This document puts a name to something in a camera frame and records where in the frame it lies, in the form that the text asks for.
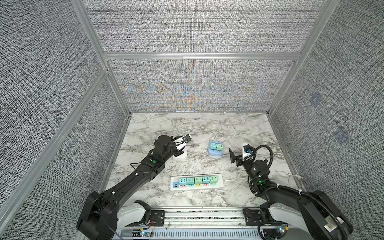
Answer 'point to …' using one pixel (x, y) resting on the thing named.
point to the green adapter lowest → (213, 179)
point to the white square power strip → (183, 157)
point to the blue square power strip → (215, 153)
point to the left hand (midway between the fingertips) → (182, 137)
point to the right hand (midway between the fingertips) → (238, 146)
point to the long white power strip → (174, 185)
